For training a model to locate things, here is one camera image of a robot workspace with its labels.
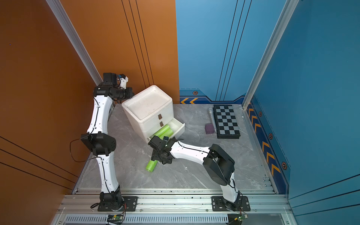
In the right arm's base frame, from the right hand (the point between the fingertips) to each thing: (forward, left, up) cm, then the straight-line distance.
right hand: (157, 159), depth 83 cm
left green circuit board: (-28, +19, -8) cm, 35 cm away
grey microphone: (+42, -37, -3) cm, 56 cm away
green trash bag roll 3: (-3, +4, -3) cm, 5 cm away
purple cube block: (+24, -34, -1) cm, 42 cm away
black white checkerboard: (+30, -48, -3) cm, 57 cm away
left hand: (+35, +15, +23) cm, 45 cm away
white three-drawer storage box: (+22, +4, +18) cm, 28 cm away
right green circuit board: (-28, -45, -7) cm, 53 cm away
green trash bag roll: (+21, -1, 0) cm, 21 cm away
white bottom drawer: (+25, -11, -3) cm, 28 cm away
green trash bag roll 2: (+19, -5, -1) cm, 20 cm away
